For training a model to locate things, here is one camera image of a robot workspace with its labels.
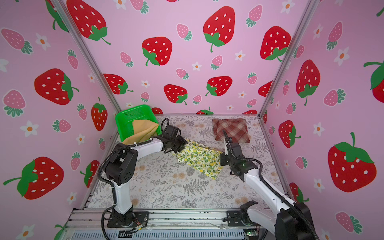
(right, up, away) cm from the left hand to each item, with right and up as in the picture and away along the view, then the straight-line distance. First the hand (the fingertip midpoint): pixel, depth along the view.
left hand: (189, 142), depth 96 cm
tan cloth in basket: (-34, +9, +11) cm, 37 cm away
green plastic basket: (-52, +15, +17) cm, 57 cm away
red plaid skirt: (+34, +9, +14) cm, 38 cm away
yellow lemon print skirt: (+10, -11, -1) cm, 15 cm away
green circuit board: (+31, -41, -26) cm, 58 cm away
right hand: (+20, -5, -11) cm, 24 cm away
